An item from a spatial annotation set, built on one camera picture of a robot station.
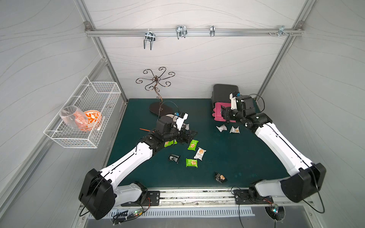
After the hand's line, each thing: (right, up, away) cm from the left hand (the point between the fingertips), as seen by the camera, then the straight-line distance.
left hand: (192, 130), depth 74 cm
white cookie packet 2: (+22, -2, +25) cm, 34 cm away
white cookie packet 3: (+31, -3, +24) cm, 39 cm away
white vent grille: (-5, -41, -4) cm, 42 cm away
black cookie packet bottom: (+16, -28, +4) cm, 32 cm away
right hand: (+19, +11, +5) cm, 22 cm away
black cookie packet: (-11, -18, +12) cm, 24 cm away
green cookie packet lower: (0, -21, +10) cm, 23 cm away
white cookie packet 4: (+5, -17, +14) cm, 23 cm away
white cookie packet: (-2, -1, +27) cm, 27 cm away
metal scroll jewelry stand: (-25, +12, +38) cm, 47 cm away
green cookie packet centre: (+1, -12, +18) cm, 22 cm away
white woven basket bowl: (-9, +7, -9) cm, 15 cm away
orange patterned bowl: (-47, +7, -8) cm, 48 cm away
